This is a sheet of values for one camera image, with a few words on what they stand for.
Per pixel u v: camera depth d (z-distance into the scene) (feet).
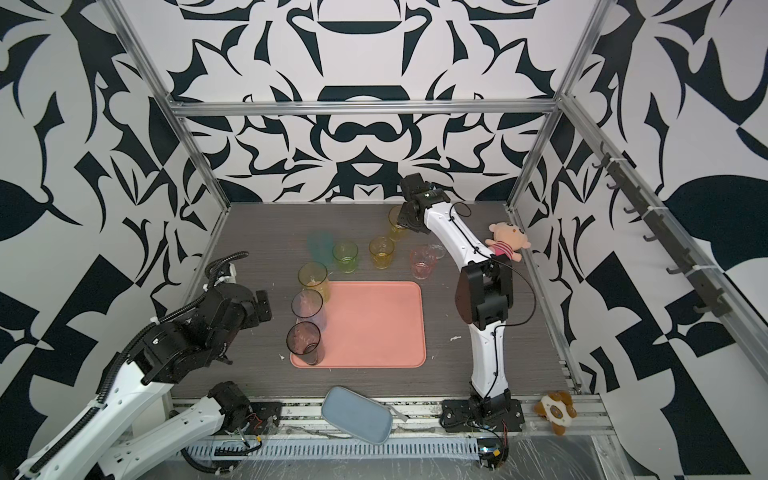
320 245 3.25
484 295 1.78
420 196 2.25
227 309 1.63
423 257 3.34
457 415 2.44
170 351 1.45
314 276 2.83
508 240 3.33
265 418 2.40
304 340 2.62
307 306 2.70
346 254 3.36
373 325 2.96
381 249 3.22
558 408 2.40
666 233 1.81
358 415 2.39
